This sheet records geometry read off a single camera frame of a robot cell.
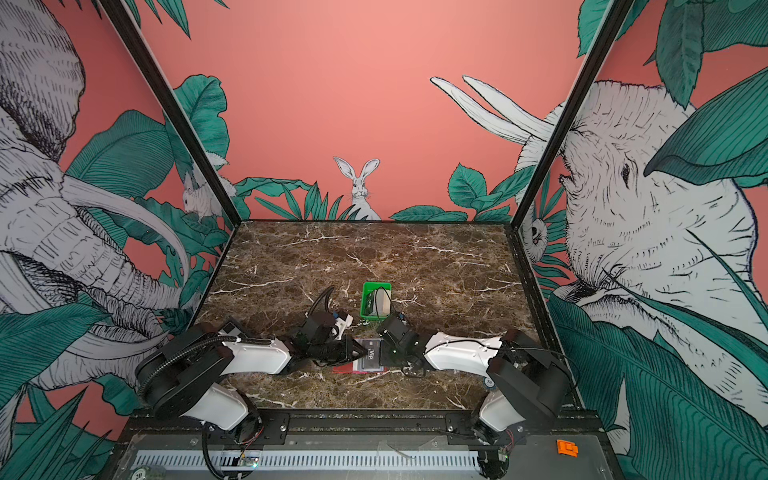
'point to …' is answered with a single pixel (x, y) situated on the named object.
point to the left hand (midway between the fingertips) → (370, 351)
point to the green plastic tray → (366, 303)
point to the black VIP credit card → (370, 362)
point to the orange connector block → (567, 448)
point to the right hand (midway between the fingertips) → (378, 355)
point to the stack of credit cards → (381, 302)
